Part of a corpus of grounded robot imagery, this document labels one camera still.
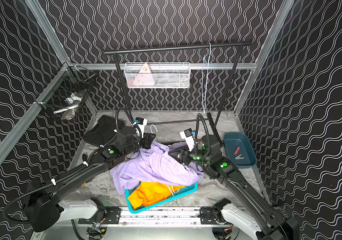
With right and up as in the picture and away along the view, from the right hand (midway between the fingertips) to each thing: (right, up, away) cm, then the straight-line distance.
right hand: (171, 150), depth 68 cm
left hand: (-8, +8, +6) cm, 13 cm away
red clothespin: (+42, -5, +28) cm, 51 cm away
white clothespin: (+42, -8, +26) cm, 50 cm away
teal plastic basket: (+6, -22, +6) cm, 23 cm away
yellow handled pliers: (-55, -8, +26) cm, 62 cm away
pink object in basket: (-16, +40, +21) cm, 48 cm away
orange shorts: (-12, -23, +7) cm, 27 cm away
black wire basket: (-66, +29, +24) cm, 76 cm away
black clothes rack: (+30, +15, +37) cm, 50 cm away
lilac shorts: (-9, -9, +11) cm, 17 cm away
